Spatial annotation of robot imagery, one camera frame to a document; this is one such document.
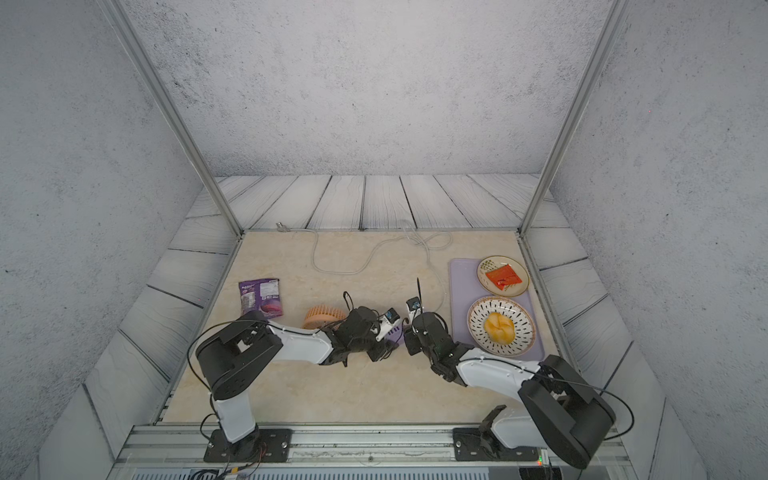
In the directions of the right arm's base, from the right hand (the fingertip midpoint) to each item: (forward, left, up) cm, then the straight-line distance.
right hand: (410, 325), depth 88 cm
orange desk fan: (-1, +25, +7) cm, 26 cm away
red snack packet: (+21, -33, -5) cm, 39 cm away
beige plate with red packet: (+27, -30, -4) cm, 41 cm away
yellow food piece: (+1, -26, -3) cm, 26 cm away
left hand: (-2, +4, -5) cm, 7 cm away
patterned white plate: (+6, -34, -5) cm, 35 cm away
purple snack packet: (+12, +48, -2) cm, 50 cm away
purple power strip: (-4, +4, +3) cm, 7 cm away
